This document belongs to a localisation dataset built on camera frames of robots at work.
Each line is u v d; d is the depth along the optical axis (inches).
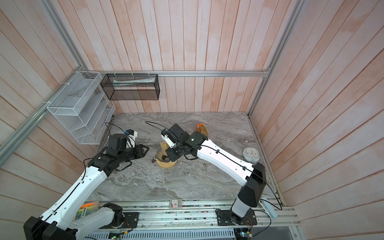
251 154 37.5
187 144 19.7
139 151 26.5
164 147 29.3
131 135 27.2
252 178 16.4
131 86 41.6
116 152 22.4
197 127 39.6
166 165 31.6
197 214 29.5
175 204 30.2
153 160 36.1
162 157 32.7
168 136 22.2
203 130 39.3
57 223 15.0
